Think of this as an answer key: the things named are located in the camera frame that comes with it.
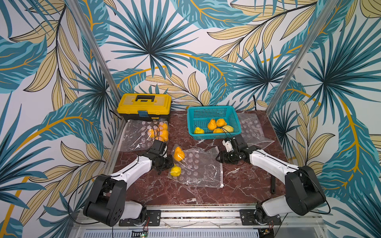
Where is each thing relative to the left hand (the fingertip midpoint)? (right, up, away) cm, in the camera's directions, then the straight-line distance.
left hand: (173, 166), depth 86 cm
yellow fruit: (+29, +20, +15) cm, 38 cm away
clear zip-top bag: (+56, +20, +21) cm, 63 cm away
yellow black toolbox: (-21, +37, +14) cm, 44 cm away
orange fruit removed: (+3, +6, +3) cm, 8 cm away
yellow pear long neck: (+2, -2, -3) cm, 4 cm away
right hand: (+27, +4, +2) cm, 28 cm away
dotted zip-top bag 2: (-25, +18, +13) cm, 34 cm away
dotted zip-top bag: (+17, -2, +4) cm, 17 cm away
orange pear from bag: (+25, +24, +18) cm, 39 cm away
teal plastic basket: (+17, +31, +27) cm, 45 cm away
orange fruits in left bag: (-9, +18, +12) cm, 24 cm away
